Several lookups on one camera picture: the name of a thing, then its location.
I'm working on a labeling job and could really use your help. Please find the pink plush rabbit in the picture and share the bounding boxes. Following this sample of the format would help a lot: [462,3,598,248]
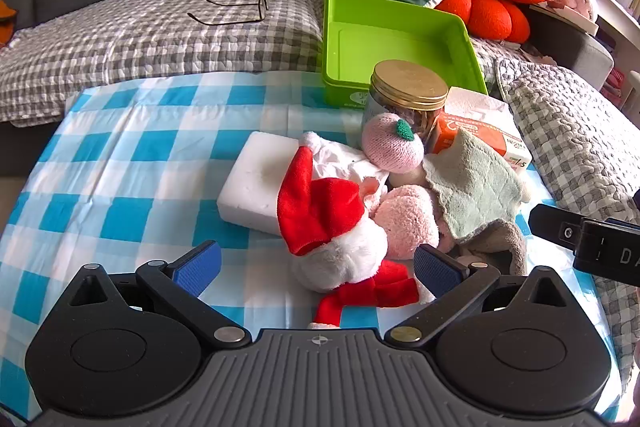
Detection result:
[549,0,599,22]

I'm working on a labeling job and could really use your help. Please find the white foam block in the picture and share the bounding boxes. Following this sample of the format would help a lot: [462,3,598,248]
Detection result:
[216,131,302,238]

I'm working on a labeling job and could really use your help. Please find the grey patterned quilt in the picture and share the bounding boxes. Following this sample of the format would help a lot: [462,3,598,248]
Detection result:
[494,57,640,360]

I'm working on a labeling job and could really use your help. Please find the santa hat plush toy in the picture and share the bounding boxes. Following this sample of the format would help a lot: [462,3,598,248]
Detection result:
[276,146,421,330]

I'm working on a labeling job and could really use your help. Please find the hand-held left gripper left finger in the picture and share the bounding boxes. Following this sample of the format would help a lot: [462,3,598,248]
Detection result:
[65,241,252,349]

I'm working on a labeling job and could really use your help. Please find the green plastic box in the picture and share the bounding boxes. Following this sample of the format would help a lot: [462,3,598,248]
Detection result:
[320,0,489,110]

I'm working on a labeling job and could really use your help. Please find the green and grey cloth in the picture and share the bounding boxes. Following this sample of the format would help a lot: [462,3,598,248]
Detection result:
[422,127,535,278]

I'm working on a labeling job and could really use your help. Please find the pink plush toy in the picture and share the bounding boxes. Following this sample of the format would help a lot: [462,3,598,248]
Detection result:
[375,184,453,260]

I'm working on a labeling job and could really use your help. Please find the orange tissue pack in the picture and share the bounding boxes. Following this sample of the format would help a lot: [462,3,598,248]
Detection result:
[430,87,534,172]

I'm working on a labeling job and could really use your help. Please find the glass jar with gold lid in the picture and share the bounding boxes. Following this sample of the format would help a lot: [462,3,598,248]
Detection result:
[361,59,450,148]

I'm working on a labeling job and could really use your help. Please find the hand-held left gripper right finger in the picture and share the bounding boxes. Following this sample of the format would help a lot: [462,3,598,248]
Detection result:
[384,244,573,348]

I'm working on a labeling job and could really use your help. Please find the pink knitted peach ball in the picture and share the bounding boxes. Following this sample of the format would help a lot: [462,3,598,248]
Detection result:
[361,113,426,171]

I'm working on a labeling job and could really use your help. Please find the grey checked quilt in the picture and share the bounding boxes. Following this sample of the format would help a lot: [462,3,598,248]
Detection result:
[0,0,557,128]

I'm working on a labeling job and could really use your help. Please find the blue checked tablecloth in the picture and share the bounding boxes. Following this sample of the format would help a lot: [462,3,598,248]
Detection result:
[0,69,623,423]

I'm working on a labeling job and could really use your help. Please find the flat book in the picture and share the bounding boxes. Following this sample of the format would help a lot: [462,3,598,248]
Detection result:
[529,4,599,36]

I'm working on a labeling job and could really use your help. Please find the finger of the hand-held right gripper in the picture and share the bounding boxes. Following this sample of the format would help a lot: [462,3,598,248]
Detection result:
[528,203,587,254]

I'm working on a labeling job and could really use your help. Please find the eyeglasses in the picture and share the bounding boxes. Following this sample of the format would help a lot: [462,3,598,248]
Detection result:
[187,0,270,26]

